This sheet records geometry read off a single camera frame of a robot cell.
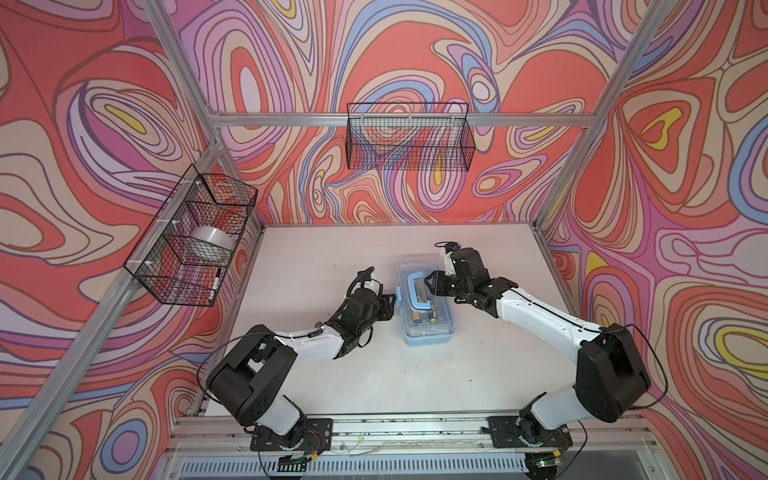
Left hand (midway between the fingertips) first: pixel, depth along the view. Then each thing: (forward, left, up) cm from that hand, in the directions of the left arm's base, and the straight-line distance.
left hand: (395, 295), depth 88 cm
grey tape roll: (0, +45, +24) cm, 51 cm away
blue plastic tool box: (-7, -9, 0) cm, 11 cm away
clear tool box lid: (+11, -8, +3) cm, 14 cm away
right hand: (+1, -11, +3) cm, 11 cm away
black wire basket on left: (-5, +54, +24) cm, 59 cm away
